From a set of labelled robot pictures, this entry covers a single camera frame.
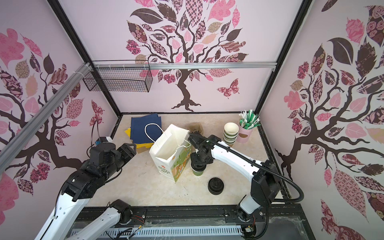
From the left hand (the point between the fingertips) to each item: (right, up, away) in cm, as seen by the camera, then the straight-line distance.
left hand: (133, 150), depth 68 cm
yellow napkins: (-4, -1, +29) cm, 30 cm away
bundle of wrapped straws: (+64, +16, +27) cm, 71 cm away
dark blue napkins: (+4, +10, +5) cm, 12 cm away
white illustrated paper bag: (+14, -4, +24) cm, 28 cm away
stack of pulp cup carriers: (+29, +11, +37) cm, 48 cm away
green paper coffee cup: (+30, -12, +12) cm, 34 cm away
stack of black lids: (+40, -21, +12) cm, 47 cm away
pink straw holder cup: (+60, +6, +27) cm, 66 cm away
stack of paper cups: (+49, +8, +18) cm, 53 cm away
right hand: (+30, -8, +13) cm, 34 cm away
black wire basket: (-21, +45, +27) cm, 56 cm away
